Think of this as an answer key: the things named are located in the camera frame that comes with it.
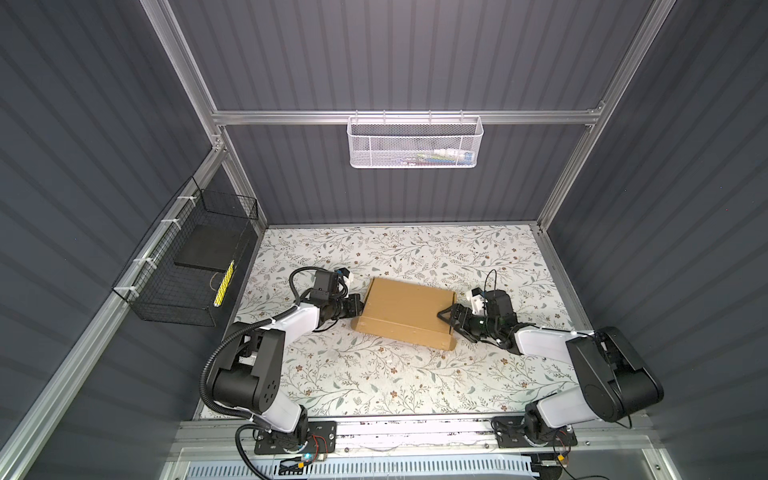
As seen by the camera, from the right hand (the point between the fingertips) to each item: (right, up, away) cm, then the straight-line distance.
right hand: (449, 322), depth 90 cm
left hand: (-27, +5, +3) cm, 27 cm away
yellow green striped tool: (-58, +13, -19) cm, 62 cm away
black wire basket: (-68, +17, -16) cm, 72 cm away
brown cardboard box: (-13, +4, -2) cm, 13 cm away
